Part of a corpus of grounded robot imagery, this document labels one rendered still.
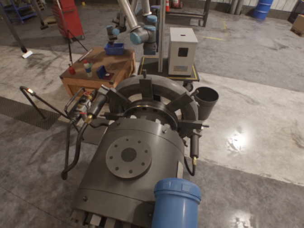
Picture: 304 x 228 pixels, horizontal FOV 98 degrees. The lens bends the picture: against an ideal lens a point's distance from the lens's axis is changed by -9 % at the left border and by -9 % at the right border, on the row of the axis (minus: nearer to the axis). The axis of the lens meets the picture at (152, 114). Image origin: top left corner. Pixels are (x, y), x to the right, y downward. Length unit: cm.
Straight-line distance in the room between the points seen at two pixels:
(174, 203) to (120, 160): 30
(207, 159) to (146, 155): 121
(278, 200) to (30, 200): 246
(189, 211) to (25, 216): 165
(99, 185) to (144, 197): 21
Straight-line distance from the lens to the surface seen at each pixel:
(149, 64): 255
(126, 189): 67
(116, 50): 254
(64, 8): 472
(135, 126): 82
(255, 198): 186
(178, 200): 52
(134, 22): 190
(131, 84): 102
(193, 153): 124
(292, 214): 203
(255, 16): 873
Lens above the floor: 153
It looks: 48 degrees down
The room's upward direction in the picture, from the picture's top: straight up
